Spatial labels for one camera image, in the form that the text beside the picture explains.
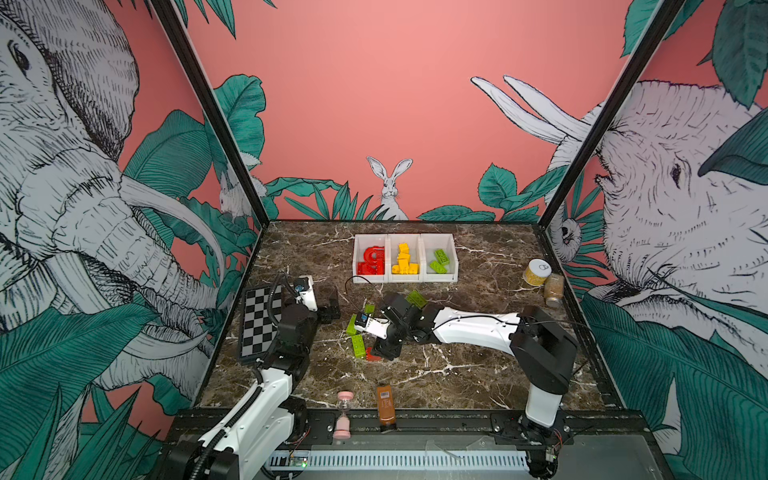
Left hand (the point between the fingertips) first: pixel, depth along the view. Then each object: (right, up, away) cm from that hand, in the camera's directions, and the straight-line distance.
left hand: (322, 286), depth 82 cm
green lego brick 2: (+36, +4, +25) cm, 44 cm away
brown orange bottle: (+18, -30, -8) cm, 36 cm away
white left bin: (+7, +12, +27) cm, 31 cm away
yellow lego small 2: (+24, +10, +25) cm, 36 cm away
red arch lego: (+13, +8, +26) cm, 30 cm away
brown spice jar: (+74, -3, +15) cm, 75 cm away
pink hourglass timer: (+7, -35, -9) cm, 37 cm away
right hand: (+14, -16, +1) cm, 21 cm away
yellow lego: (+23, +7, +22) cm, 33 cm away
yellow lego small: (+24, +4, +18) cm, 30 cm away
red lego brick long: (+10, +4, +18) cm, 21 cm away
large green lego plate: (+28, -6, +16) cm, 33 cm away
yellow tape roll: (+69, +2, +19) cm, 72 cm away
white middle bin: (+28, +12, +25) cm, 39 cm away
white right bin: (+34, +13, +31) cm, 48 cm away
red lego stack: (+13, -20, +2) cm, 24 cm away
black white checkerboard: (-20, -14, +4) cm, 25 cm away
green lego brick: (+38, +7, +25) cm, 46 cm away
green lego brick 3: (+10, -18, +4) cm, 21 cm away
